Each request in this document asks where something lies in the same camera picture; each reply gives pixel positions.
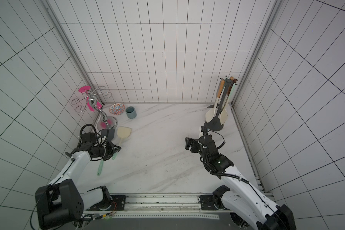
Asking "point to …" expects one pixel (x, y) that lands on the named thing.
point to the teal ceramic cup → (131, 112)
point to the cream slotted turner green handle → (223, 116)
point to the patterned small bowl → (117, 109)
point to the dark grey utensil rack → (216, 123)
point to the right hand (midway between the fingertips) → (193, 136)
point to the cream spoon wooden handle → (210, 114)
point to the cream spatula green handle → (122, 132)
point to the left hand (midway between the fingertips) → (120, 149)
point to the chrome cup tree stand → (106, 121)
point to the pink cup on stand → (94, 105)
